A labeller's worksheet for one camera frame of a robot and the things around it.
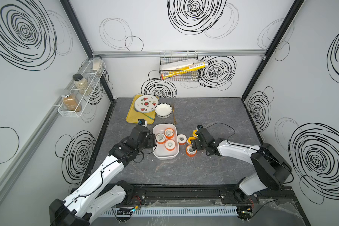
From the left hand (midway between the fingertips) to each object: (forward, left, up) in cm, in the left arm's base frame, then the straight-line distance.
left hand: (150, 136), depth 77 cm
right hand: (+6, -30, -15) cm, 34 cm away
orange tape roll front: (-1, -24, -17) cm, 29 cm away
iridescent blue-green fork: (+28, +7, -18) cm, 34 cm away
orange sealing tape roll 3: (+3, -11, -17) cm, 20 cm away
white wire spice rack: (+39, +44, +8) cm, 60 cm away
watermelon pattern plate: (+40, +10, -17) cm, 45 cm away
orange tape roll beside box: (+8, -19, -16) cm, 26 cm away
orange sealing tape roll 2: (+8, -5, -16) cm, 18 cm away
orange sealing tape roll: (+13, -10, -17) cm, 23 cm away
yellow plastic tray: (+28, +18, -18) cm, 38 cm away
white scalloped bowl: (+33, -5, -16) cm, 37 cm away
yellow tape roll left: (+8, -25, -15) cm, 30 cm away
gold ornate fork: (+23, -14, -18) cm, 32 cm away
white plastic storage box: (-2, -5, -18) cm, 19 cm away
